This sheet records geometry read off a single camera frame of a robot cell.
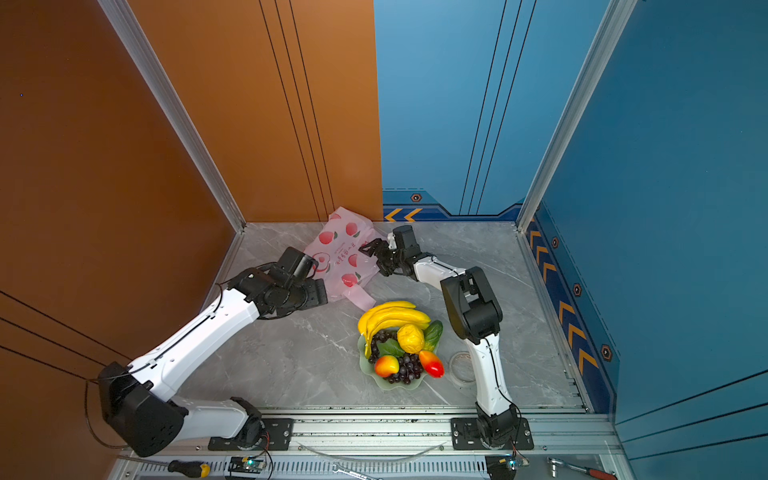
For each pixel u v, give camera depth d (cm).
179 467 68
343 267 92
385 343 80
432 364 76
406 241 81
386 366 74
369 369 80
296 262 60
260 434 70
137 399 38
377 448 72
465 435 72
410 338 76
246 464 71
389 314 83
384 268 92
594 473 68
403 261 81
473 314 58
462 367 85
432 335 80
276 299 54
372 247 91
